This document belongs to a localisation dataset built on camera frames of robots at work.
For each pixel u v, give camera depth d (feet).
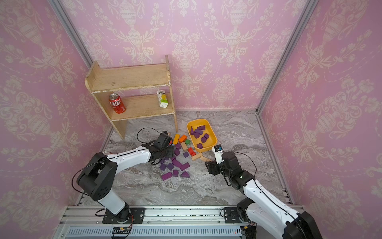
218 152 2.37
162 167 2.94
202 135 3.48
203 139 3.37
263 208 1.62
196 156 3.10
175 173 2.88
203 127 3.54
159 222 2.40
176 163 3.02
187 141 3.37
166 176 2.87
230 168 2.05
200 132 3.48
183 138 3.37
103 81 2.46
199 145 3.24
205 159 3.06
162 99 3.00
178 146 3.24
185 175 2.81
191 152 3.18
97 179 1.51
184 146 3.20
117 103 2.74
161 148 2.30
